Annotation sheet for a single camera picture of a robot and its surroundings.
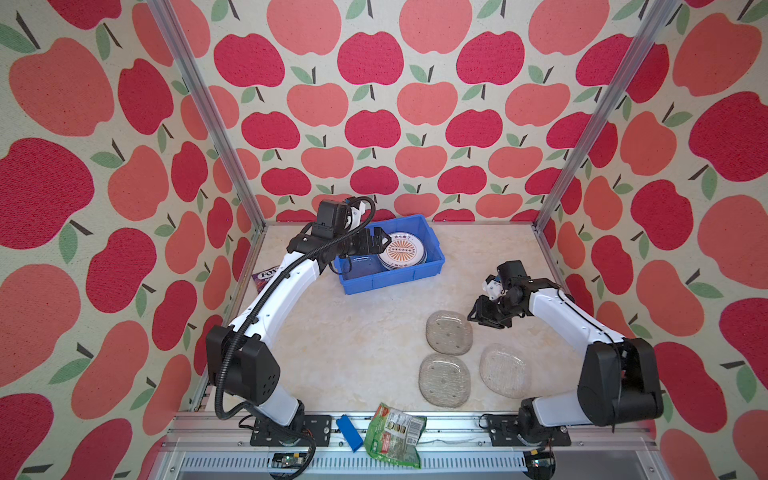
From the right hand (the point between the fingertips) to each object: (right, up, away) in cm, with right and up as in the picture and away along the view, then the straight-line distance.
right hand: (480, 316), depth 87 cm
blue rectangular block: (-37, -26, -14) cm, 47 cm away
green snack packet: (-26, -26, -14) cm, 40 cm away
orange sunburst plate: (-20, +19, +21) cm, 35 cm away
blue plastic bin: (-11, +16, +16) cm, 25 cm away
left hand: (-29, +23, -8) cm, 37 cm away
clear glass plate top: (-36, +15, +21) cm, 44 cm away
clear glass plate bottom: (-11, -17, -5) cm, 21 cm away
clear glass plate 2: (+6, -15, -3) cm, 17 cm away
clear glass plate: (-8, -6, +5) cm, 12 cm away
